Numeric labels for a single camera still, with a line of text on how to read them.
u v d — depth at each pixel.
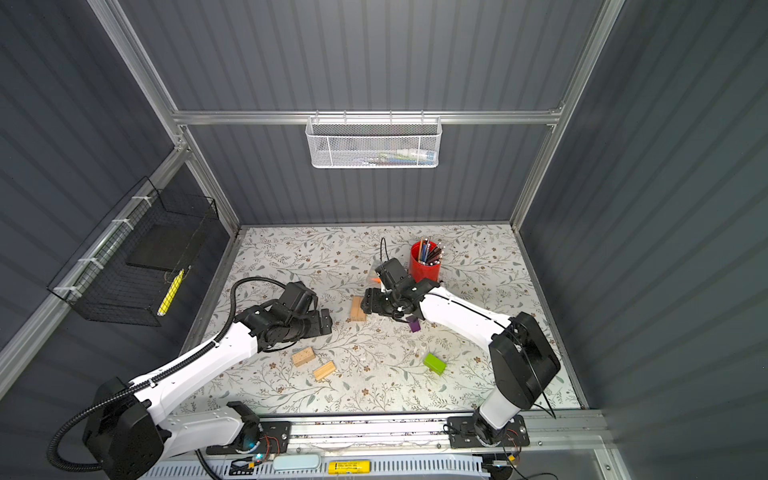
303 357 0.84
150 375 0.43
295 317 0.64
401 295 0.65
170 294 0.68
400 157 0.91
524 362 0.44
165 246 0.77
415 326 0.94
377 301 0.75
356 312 0.94
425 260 0.96
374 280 1.04
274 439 0.72
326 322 0.75
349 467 0.68
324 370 0.84
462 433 0.73
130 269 0.72
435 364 0.84
